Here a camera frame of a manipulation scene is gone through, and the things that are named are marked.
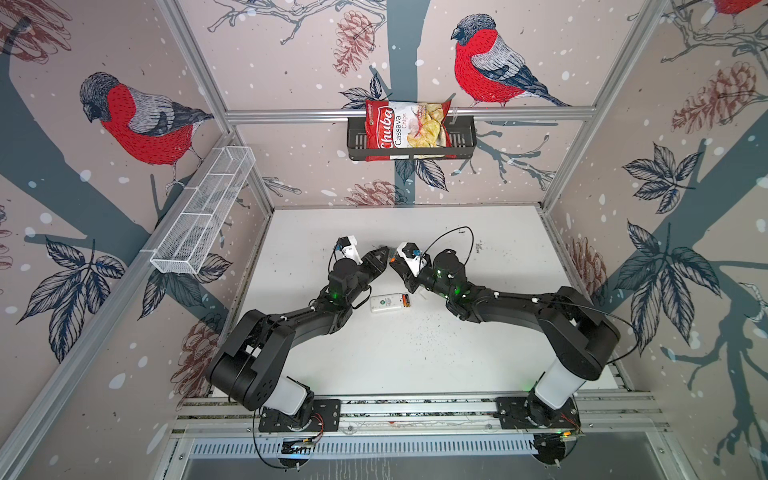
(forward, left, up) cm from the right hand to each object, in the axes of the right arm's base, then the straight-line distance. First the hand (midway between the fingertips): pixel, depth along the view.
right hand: (390, 266), depth 84 cm
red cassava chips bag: (+29, -4, +17) cm, 34 cm away
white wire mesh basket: (+5, +50, +16) cm, 53 cm away
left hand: (+3, 0, +4) cm, 5 cm away
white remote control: (-4, +2, -15) cm, 16 cm away
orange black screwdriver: (+1, -1, +2) cm, 2 cm away
